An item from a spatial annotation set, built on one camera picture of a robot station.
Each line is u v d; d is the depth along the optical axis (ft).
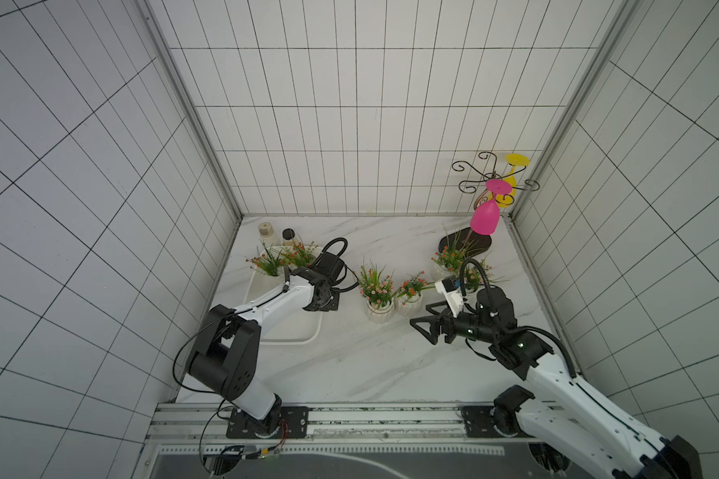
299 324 2.73
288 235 3.39
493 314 1.84
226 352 1.46
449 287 2.18
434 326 2.12
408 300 2.68
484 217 3.03
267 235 3.39
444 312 2.22
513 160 3.03
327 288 2.18
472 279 2.78
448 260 2.95
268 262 2.95
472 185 2.75
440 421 2.44
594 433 1.48
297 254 2.91
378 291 2.68
